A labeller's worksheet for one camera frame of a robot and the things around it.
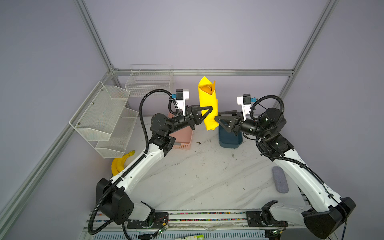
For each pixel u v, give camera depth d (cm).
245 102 50
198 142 104
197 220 75
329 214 37
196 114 53
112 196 39
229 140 100
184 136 103
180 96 50
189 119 51
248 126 53
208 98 52
